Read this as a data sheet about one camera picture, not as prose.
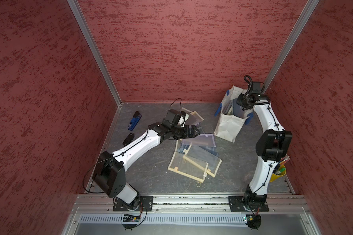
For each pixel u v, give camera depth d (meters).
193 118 1.08
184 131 0.70
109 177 0.42
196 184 0.81
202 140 0.97
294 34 0.81
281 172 0.76
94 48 0.87
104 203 0.76
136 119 1.09
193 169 0.87
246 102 0.68
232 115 0.83
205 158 0.89
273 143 0.54
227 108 1.04
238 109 0.88
